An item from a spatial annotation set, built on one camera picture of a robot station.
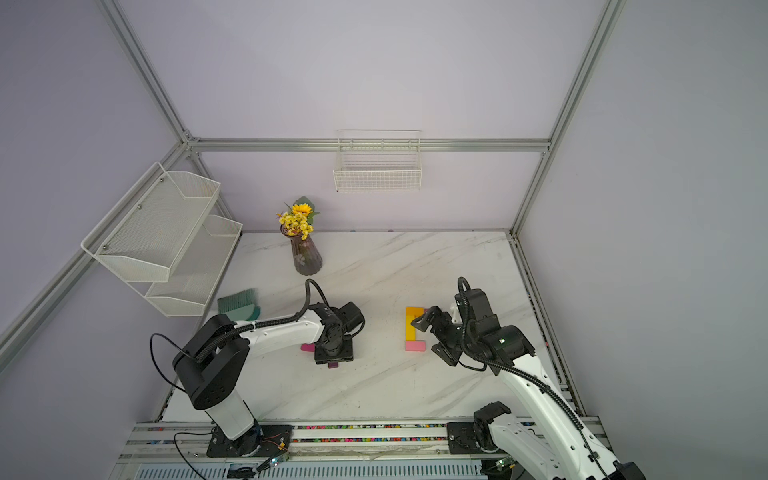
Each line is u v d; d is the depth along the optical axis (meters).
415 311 0.98
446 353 0.66
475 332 0.55
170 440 0.76
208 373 0.45
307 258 1.01
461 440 0.73
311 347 0.78
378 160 0.94
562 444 0.41
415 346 0.90
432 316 0.66
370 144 0.91
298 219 0.90
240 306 0.98
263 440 0.73
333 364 0.84
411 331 0.93
